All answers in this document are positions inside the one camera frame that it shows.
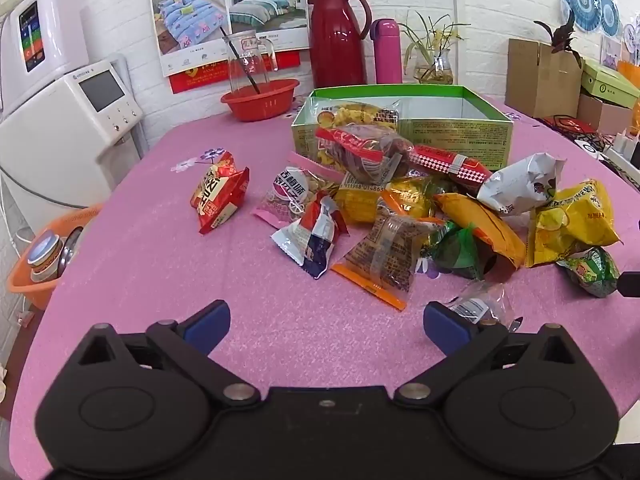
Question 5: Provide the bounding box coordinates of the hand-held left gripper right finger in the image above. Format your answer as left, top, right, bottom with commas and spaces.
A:
394, 302, 580, 407

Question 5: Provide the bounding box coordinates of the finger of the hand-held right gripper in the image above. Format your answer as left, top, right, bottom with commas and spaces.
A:
616, 271, 640, 300

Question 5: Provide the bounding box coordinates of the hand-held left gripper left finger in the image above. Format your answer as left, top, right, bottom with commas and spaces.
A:
75, 300, 262, 407

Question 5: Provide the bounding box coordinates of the green round snack packet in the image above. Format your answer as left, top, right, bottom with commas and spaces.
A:
556, 246, 622, 298

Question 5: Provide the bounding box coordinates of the small clear snack packet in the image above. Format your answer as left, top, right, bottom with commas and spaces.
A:
446, 280, 523, 333

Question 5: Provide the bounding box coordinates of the green pyramid snack packet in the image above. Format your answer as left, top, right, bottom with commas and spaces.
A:
422, 220, 486, 281

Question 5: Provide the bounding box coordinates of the yellow chip packet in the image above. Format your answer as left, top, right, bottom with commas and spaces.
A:
525, 178, 622, 268

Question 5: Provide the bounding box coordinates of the clear orange-edged snack packet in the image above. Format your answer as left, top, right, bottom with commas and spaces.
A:
331, 197, 443, 312

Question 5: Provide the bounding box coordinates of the orange snack packet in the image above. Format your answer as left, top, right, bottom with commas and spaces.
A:
432, 192, 527, 281

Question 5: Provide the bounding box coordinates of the white blue red snack packet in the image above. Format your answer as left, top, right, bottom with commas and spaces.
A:
270, 194, 350, 280

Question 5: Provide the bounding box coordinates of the golden yellow snack packet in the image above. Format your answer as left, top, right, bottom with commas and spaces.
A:
334, 172, 441, 225

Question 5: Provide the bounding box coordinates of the pink snack packet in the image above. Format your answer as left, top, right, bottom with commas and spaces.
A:
251, 152, 346, 231

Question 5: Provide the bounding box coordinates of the clear packet with red label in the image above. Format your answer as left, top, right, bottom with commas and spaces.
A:
315, 125, 416, 191

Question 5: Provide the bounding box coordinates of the green cardboard box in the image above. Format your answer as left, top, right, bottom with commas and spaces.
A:
291, 85, 515, 173

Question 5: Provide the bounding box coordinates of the pink floral tablecloth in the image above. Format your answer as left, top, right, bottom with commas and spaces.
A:
10, 95, 640, 480

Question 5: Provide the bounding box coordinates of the metal bowl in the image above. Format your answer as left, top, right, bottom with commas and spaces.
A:
56, 225, 86, 278

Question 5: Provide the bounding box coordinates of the red black patterned cloth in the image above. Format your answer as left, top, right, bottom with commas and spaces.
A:
537, 115, 621, 153

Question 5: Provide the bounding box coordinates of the small brown cardboard box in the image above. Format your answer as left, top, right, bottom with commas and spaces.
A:
576, 92, 636, 136

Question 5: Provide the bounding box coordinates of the round tin can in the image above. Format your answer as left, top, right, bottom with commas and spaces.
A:
26, 230, 65, 283

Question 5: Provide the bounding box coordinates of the orange plastic basket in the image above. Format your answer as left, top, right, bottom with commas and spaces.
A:
7, 203, 106, 311

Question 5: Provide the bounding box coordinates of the green shoe box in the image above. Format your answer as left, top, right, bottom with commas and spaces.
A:
580, 58, 640, 109

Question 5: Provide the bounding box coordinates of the orange bag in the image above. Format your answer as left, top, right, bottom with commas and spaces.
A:
617, 57, 640, 136

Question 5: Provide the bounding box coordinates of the red plastic basin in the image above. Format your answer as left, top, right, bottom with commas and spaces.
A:
220, 78, 301, 123

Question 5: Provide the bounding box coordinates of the white appliance with screen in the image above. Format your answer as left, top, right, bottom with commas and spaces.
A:
0, 55, 147, 233

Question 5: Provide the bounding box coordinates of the large brown cardboard box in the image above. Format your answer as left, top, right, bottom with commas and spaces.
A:
505, 38, 585, 119

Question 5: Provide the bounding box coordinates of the glass vase with green plant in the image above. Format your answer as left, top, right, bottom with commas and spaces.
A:
400, 9, 471, 86

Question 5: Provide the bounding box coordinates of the dark purple plant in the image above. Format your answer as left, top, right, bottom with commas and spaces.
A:
533, 9, 585, 70

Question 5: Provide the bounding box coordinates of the black stirring stick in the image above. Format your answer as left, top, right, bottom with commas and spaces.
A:
219, 26, 262, 95

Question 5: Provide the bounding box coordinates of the clear glass jar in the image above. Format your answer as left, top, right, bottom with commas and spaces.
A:
227, 30, 278, 93

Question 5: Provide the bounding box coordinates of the pink insulated bottle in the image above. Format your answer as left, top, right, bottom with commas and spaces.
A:
370, 18, 404, 85

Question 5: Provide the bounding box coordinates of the dark red thermos jug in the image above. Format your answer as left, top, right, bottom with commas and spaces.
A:
307, 0, 373, 90

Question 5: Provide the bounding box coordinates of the wall calendar poster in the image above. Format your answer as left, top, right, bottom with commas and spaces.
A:
146, 0, 311, 95

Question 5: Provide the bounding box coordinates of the white wall water purifier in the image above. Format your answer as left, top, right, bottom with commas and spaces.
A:
0, 0, 90, 111

